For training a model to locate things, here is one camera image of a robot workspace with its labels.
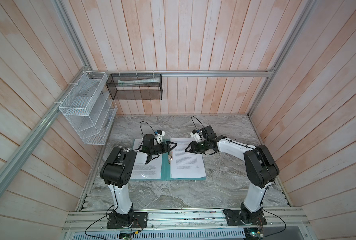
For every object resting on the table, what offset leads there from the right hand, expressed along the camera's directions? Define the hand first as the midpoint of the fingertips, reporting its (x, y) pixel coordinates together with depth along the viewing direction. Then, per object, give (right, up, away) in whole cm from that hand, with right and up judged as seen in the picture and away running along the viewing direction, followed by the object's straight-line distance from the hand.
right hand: (187, 150), depth 92 cm
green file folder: (-13, -12, -2) cm, 18 cm away
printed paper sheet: (-1, -9, +1) cm, 9 cm away
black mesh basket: (-36, +44, +14) cm, 59 cm away
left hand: (-8, +2, +1) cm, 8 cm away
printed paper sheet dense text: (-22, -12, -2) cm, 25 cm away
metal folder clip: (-10, -4, +3) cm, 12 cm away
